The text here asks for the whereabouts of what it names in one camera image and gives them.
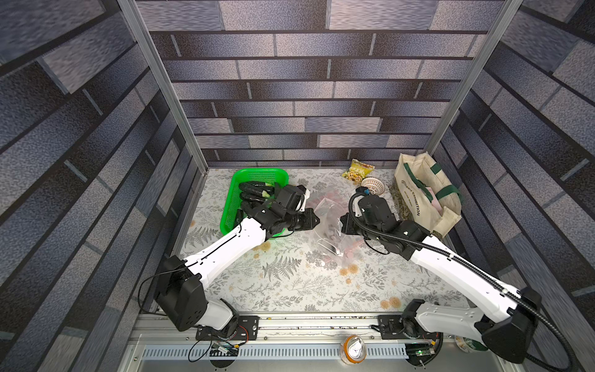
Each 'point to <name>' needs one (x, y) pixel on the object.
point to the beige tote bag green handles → (429, 197)
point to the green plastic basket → (233, 201)
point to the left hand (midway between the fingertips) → (321, 220)
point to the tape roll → (353, 349)
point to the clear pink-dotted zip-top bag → (328, 204)
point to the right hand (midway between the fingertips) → (339, 216)
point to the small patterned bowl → (374, 185)
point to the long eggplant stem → (251, 198)
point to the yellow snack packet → (358, 170)
